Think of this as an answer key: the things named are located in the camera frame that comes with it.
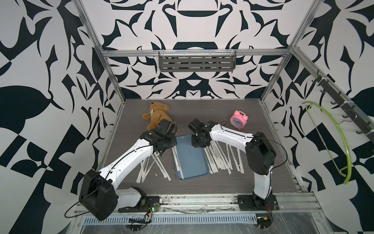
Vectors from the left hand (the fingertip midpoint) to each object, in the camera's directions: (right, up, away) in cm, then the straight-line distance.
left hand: (173, 139), depth 82 cm
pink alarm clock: (+42, +10, +15) cm, 45 cm away
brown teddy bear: (-12, +15, +17) cm, 26 cm away
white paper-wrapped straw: (+3, -11, -5) cm, 13 cm away
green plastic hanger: (+71, -2, -25) cm, 75 cm away
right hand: (+12, -4, +8) cm, 15 cm away
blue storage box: (+12, -14, +6) cm, 19 cm away
